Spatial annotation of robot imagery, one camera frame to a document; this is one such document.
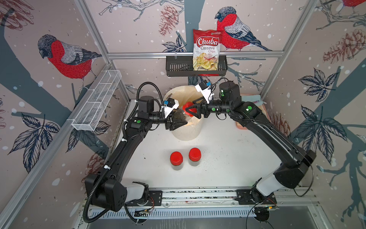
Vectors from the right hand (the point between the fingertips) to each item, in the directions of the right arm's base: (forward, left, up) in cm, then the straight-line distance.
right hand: (190, 105), depth 64 cm
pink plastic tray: (+34, -58, -39) cm, 78 cm away
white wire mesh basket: (-2, +52, -8) cm, 53 cm away
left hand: (-1, +2, -6) cm, 6 cm away
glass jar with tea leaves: (-3, +6, -3) cm, 7 cm away
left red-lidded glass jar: (-15, +7, -27) cm, 32 cm away
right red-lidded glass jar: (-13, -3, -27) cm, 30 cm away
